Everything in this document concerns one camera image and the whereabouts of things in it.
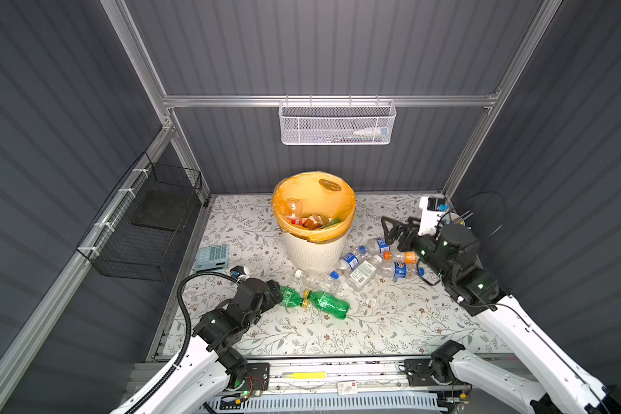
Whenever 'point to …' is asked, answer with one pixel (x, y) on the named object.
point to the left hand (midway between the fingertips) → (270, 291)
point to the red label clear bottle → (294, 210)
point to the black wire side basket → (136, 237)
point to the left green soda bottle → (291, 298)
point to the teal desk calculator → (212, 258)
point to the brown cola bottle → (312, 222)
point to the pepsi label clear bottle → (397, 271)
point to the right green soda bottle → (325, 303)
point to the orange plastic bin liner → (319, 192)
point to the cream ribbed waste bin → (316, 257)
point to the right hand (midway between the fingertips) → (399, 219)
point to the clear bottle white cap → (331, 284)
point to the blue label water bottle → (351, 260)
